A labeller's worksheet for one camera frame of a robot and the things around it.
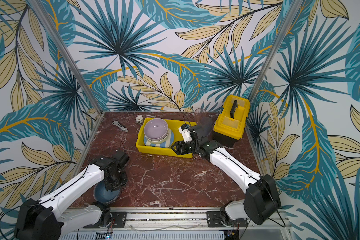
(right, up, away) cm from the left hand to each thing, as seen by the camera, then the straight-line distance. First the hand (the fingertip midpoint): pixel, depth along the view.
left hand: (122, 186), depth 78 cm
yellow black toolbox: (+60, +31, +13) cm, 68 cm away
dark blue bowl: (-11, -6, +2) cm, 13 cm away
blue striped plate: (+21, +20, +19) cm, 35 cm away
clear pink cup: (+45, +42, +43) cm, 75 cm away
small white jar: (-1, +37, +35) cm, 51 cm away
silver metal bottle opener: (-17, +34, +33) cm, 50 cm away
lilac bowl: (+13, +30, +22) cm, 39 cm away
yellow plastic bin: (+26, +32, +26) cm, 49 cm away
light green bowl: (+16, +22, +12) cm, 30 cm away
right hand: (+27, +20, +4) cm, 34 cm away
